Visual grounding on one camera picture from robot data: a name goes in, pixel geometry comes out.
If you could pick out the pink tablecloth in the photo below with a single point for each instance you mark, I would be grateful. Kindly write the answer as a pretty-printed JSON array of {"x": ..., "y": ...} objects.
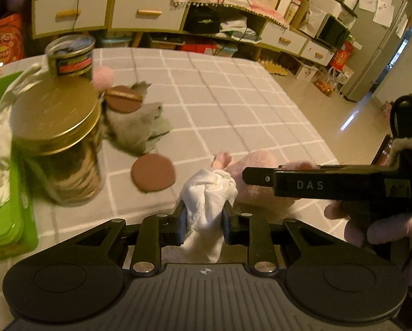
[{"x": 226, "y": 3}]

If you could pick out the person's right forearm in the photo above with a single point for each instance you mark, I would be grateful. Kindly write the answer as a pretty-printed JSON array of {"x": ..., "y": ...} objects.
[{"x": 411, "y": 143}]

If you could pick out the brown round plush pad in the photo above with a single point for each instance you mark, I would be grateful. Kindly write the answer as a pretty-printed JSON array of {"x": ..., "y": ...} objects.
[
  {"x": 153, "y": 173},
  {"x": 123, "y": 100}
]

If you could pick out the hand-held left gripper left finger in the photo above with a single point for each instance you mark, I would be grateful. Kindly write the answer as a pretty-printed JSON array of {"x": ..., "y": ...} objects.
[{"x": 182, "y": 221}]

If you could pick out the pink plush toy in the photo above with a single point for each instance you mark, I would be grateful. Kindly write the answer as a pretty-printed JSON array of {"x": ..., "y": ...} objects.
[{"x": 257, "y": 165}]

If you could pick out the green plastic tray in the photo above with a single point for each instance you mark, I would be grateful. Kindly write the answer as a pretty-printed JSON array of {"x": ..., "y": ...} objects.
[{"x": 6, "y": 220}]

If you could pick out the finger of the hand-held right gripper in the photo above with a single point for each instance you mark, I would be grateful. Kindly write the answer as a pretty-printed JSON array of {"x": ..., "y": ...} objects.
[{"x": 257, "y": 177}]

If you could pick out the bag of oranges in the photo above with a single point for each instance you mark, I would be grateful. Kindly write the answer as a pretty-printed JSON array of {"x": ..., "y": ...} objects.
[{"x": 326, "y": 84}]

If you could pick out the person's right hand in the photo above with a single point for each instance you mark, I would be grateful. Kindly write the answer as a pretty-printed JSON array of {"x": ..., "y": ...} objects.
[{"x": 388, "y": 229}]

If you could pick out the white rabbit plush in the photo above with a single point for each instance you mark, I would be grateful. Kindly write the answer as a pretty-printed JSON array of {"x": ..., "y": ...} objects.
[{"x": 2, "y": 134}]

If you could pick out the clear storage box dark lid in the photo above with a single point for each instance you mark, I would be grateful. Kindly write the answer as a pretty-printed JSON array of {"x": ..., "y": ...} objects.
[{"x": 164, "y": 44}]

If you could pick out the grey refrigerator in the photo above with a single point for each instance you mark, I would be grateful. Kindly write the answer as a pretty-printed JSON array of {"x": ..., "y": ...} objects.
[{"x": 371, "y": 48}]

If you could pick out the red gift box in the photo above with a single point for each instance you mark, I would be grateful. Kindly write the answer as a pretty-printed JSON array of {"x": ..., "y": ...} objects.
[{"x": 342, "y": 57}]

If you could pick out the egg cartons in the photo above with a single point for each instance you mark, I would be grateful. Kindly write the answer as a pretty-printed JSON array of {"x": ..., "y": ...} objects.
[{"x": 275, "y": 68}]

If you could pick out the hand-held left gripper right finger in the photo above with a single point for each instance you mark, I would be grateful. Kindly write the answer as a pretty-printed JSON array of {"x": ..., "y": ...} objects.
[{"x": 228, "y": 224}]

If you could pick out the low wooden cabinet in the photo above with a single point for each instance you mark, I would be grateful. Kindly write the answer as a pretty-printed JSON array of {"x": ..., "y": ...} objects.
[{"x": 226, "y": 36}]

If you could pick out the tall wooden shelf unit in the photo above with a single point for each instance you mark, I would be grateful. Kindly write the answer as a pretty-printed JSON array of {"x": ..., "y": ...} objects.
[{"x": 71, "y": 31}]

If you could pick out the pink pompom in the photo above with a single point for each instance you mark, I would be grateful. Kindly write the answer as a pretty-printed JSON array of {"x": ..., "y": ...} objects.
[{"x": 102, "y": 78}]

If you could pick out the black box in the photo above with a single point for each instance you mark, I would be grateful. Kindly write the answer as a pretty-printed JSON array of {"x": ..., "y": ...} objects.
[{"x": 202, "y": 22}]

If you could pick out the orange printed bag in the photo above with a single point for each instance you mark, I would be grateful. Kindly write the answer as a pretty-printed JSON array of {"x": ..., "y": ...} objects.
[{"x": 4, "y": 39}]

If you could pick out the black microwave oven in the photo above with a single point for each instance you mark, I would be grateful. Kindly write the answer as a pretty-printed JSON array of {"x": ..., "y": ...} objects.
[{"x": 333, "y": 32}]

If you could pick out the glass jar with gold lid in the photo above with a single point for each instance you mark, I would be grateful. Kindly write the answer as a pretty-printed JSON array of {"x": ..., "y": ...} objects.
[{"x": 57, "y": 120}]

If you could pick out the clear storage box blue lid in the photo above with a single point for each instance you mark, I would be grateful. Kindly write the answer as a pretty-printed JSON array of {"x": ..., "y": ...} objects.
[{"x": 115, "y": 41}]

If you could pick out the tall metal can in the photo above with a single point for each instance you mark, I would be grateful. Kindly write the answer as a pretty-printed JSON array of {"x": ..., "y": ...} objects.
[{"x": 71, "y": 58}]

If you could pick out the red cardboard box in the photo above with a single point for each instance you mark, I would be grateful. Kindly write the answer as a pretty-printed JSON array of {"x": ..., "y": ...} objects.
[{"x": 197, "y": 48}]

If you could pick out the grey checked blanket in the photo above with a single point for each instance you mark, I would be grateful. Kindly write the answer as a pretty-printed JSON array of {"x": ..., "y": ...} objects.
[{"x": 233, "y": 103}]

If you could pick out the white cloth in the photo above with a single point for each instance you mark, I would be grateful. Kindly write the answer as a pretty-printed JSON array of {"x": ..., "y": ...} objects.
[{"x": 207, "y": 196}]

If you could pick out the grey plush toy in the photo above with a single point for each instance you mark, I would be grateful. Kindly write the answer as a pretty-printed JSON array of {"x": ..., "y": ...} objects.
[{"x": 137, "y": 131}]

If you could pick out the small clear storage box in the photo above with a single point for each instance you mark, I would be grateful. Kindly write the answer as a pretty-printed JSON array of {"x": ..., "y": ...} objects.
[{"x": 226, "y": 50}]

